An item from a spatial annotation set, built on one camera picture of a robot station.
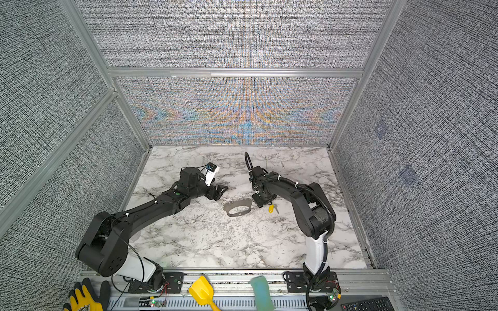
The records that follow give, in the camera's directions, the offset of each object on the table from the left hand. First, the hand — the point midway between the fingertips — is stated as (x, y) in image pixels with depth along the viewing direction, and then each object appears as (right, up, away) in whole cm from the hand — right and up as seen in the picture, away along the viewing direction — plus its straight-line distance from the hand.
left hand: (220, 183), depth 88 cm
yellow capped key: (+24, -13, +6) cm, 27 cm away
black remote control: (+58, -40, -20) cm, 74 cm away
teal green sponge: (+18, -40, -18) cm, 47 cm away
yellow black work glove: (-46, -39, -19) cm, 63 cm away
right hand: (+21, -9, +9) cm, 24 cm away
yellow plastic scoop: (-4, -38, -17) cm, 42 cm away
